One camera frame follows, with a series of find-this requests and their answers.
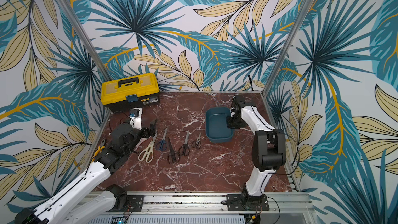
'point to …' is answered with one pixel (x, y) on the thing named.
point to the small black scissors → (197, 143)
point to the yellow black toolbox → (129, 93)
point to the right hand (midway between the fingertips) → (232, 128)
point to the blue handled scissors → (161, 145)
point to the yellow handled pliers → (99, 151)
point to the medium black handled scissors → (184, 150)
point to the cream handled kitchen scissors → (148, 153)
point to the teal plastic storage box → (216, 129)
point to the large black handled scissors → (174, 156)
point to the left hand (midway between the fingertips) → (146, 121)
